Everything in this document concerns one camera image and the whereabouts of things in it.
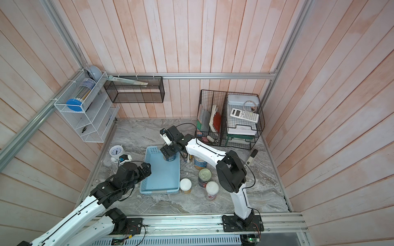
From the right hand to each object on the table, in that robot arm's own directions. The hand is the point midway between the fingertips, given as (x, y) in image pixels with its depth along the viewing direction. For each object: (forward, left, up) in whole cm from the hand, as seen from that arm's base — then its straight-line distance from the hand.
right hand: (168, 147), depth 90 cm
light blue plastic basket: (-12, +2, -14) cm, 19 cm away
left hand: (-16, +10, +1) cm, 19 cm away
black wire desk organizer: (+16, -37, +8) cm, 41 cm away
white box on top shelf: (+31, -49, +11) cm, 59 cm away
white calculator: (+18, -47, +9) cm, 51 cm away
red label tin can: (-17, -22, -2) cm, 28 cm away
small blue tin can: (-8, -18, -5) cm, 21 cm away
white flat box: (+9, -44, +5) cm, 45 cm away
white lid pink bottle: (-24, -25, -2) cm, 35 cm away
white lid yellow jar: (-21, -11, -5) cm, 24 cm away
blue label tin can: (-5, -2, -5) cm, 7 cm away
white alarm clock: (+1, +37, -8) cm, 38 cm away
